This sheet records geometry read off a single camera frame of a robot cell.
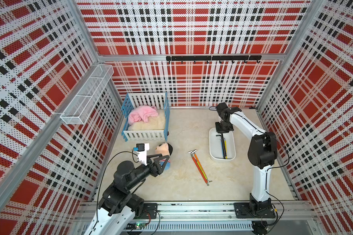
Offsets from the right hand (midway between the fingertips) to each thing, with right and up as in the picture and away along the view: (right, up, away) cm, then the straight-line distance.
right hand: (223, 130), depth 94 cm
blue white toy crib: (-45, +22, +12) cm, 52 cm away
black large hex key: (-1, -11, -3) cm, 12 cm away
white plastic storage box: (-5, -15, +1) cm, 16 cm away
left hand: (-34, -11, -27) cm, 44 cm away
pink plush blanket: (-54, +12, +2) cm, 55 cm away
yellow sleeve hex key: (+2, -13, +2) cm, 13 cm away
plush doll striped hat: (-38, -11, -8) cm, 40 cm away
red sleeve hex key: (-22, -15, 0) cm, 26 cm away
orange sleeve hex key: (-17, -21, -4) cm, 27 cm away
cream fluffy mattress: (-46, +5, +7) cm, 46 cm away
